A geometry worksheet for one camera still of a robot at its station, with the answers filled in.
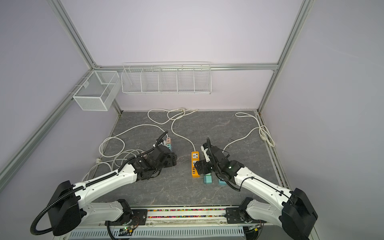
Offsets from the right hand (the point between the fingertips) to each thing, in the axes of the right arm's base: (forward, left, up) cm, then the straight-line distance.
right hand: (201, 164), depth 81 cm
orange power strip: (+9, +4, -8) cm, 13 cm away
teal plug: (-5, -4, -9) cm, 10 cm away
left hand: (+3, +16, +1) cm, 16 cm away
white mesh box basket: (+43, +68, +17) cm, 82 cm away
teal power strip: (-6, -12, -11) cm, 17 cm away
